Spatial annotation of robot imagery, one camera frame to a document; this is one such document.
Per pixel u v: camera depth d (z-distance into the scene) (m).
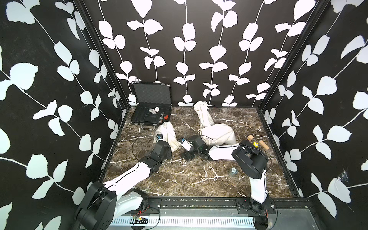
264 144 0.98
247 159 0.52
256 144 0.95
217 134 0.90
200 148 0.75
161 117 1.11
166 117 1.13
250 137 1.01
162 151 0.65
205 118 0.91
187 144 0.83
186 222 0.70
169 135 0.91
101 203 0.40
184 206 0.75
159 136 0.77
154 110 1.17
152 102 1.18
